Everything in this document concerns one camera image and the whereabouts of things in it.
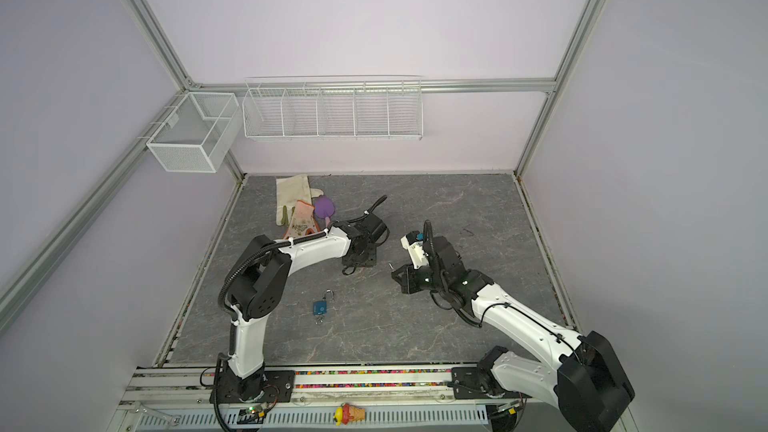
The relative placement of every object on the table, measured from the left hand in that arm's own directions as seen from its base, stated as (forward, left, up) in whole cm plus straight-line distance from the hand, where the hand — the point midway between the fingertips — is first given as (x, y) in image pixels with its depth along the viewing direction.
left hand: (366, 263), depth 95 cm
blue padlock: (-13, +13, -1) cm, 19 cm away
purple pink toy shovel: (+25, +16, -2) cm, 29 cm away
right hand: (-11, -8, +12) cm, 18 cm away
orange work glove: (+18, +22, 0) cm, 29 cm away
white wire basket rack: (+43, +9, +28) cm, 53 cm away
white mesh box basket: (+40, +55, +23) cm, 72 cm away
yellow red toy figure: (-39, +4, +2) cm, 39 cm away
